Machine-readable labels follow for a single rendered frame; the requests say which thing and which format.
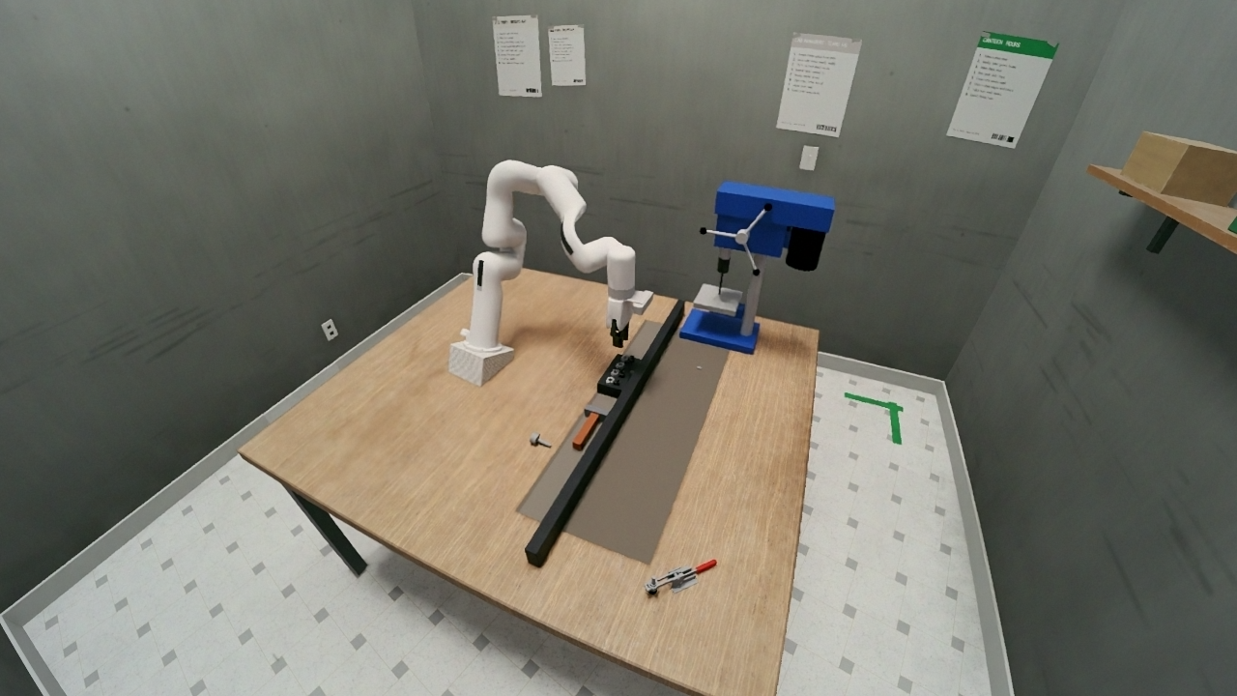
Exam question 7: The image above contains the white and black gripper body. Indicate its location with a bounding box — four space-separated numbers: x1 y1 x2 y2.
606 295 633 333

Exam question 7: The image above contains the long black flat bar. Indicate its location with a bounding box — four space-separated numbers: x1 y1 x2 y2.
524 300 685 567

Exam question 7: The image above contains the blue drill press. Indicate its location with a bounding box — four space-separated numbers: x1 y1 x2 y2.
679 180 835 355

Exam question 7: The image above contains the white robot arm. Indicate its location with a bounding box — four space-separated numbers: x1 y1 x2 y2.
460 159 653 354

